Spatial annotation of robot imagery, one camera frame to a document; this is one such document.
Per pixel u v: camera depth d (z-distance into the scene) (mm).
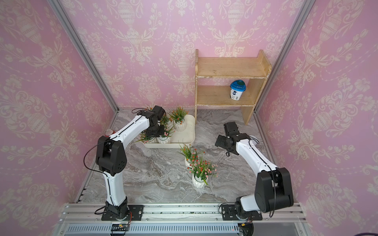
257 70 816
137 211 744
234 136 621
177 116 992
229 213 730
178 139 1072
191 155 847
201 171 728
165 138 919
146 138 913
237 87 916
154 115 686
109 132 944
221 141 807
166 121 999
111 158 517
